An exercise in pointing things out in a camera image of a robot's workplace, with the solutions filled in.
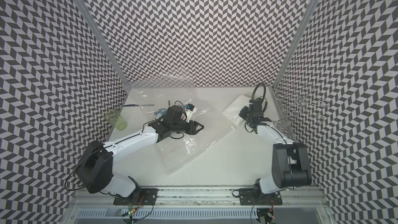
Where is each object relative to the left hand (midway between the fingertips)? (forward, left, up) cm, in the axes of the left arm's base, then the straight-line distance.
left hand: (200, 128), depth 81 cm
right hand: (+12, -25, -4) cm, 28 cm away
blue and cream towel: (+16, +26, -8) cm, 32 cm away
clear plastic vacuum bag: (-7, +14, -13) cm, 20 cm away
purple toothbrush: (+19, +40, -4) cm, 44 cm away
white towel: (+17, -20, -8) cm, 27 cm away
